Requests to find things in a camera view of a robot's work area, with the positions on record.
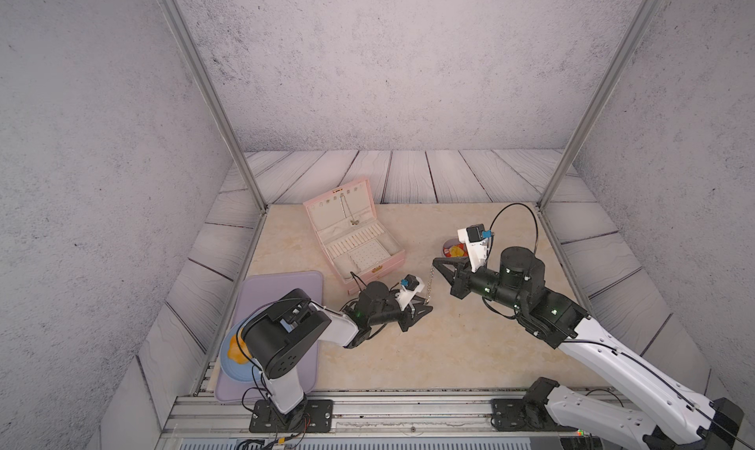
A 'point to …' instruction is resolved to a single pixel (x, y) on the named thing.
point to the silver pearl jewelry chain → (429, 284)
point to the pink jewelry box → (354, 243)
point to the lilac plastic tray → (311, 362)
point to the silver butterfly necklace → (342, 197)
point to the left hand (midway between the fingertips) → (432, 309)
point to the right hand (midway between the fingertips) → (436, 264)
